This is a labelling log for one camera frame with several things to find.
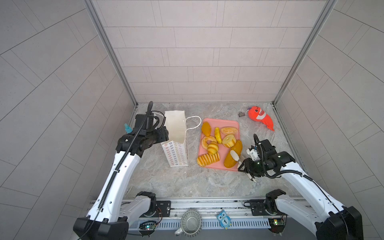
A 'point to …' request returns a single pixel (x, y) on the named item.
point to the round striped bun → (213, 148)
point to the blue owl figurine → (225, 220)
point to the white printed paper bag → (175, 148)
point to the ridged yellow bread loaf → (204, 159)
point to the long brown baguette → (230, 161)
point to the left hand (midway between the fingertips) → (167, 131)
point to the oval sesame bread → (229, 130)
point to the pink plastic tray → (220, 123)
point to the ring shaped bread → (205, 138)
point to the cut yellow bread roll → (229, 140)
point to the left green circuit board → (147, 228)
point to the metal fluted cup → (191, 223)
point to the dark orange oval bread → (206, 128)
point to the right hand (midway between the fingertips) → (240, 170)
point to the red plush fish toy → (256, 113)
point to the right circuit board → (276, 225)
